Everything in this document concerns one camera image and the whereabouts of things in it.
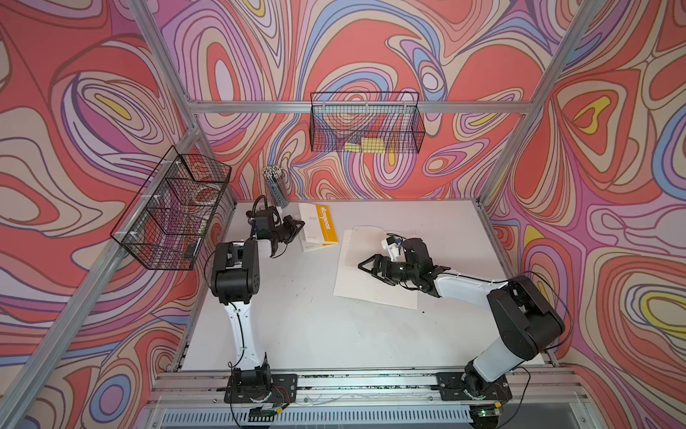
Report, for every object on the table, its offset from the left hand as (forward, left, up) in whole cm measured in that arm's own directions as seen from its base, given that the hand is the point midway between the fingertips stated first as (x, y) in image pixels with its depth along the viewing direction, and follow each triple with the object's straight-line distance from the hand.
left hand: (307, 222), depth 102 cm
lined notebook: (+3, -3, -4) cm, 6 cm away
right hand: (-24, -22, +1) cm, 33 cm away
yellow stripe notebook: (-6, -2, -7) cm, 9 cm away
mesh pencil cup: (+16, +14, +11) cm, 23 cm away
